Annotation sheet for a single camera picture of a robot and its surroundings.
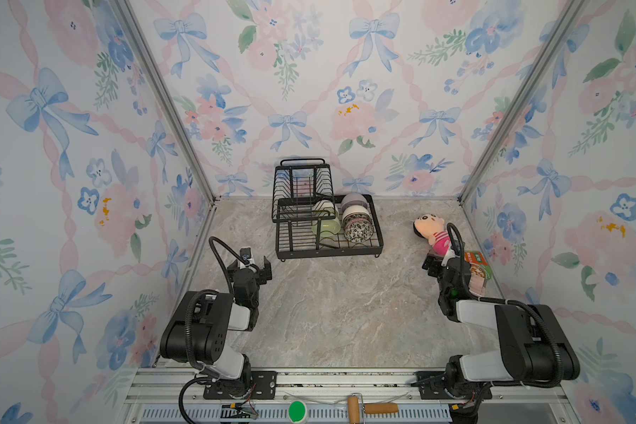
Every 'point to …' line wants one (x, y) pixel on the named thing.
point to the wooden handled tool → (353, 408)
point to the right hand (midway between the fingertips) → (446, 253)
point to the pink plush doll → (431, 227)
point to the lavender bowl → (353, 200)
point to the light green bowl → (326, 228)
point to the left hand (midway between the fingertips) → (253, 258)
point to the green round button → (297, 411)
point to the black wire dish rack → (311, 221)
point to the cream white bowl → (356, 213)
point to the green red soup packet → (479, 266)
